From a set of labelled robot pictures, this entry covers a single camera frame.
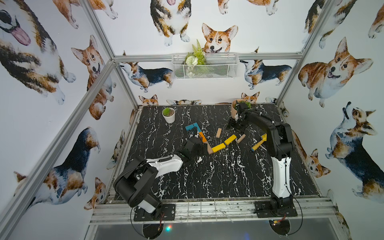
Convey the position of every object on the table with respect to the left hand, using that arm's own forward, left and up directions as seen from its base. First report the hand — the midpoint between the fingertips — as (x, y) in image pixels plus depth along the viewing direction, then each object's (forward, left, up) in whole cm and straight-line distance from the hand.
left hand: (202, 142), depth 91 cm
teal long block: (+19, +4, -8) cm, 21 cm away
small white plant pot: (+23, +22, -5) cm, 32 cm away
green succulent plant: (+41, -40, -11) cm, 58 cm away
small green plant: (+24, +25, +1) cm, 35 cm away
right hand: (+12, -18, -3) cm, 22 cm away
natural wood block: (+11, -12, -7) cm, 18 cm away
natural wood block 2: (+6, -26, -7) cm, 28 cm away
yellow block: (0, -11, -8) cm, 14 cm away
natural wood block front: (-2, -5, -6) cm, 8 cm away
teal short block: (+18, +9, -9) cm, 22 cm away
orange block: (+8, -1, -8) cm, 11 cm away
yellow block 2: (+6, -19, -7) cm, 21 cm away
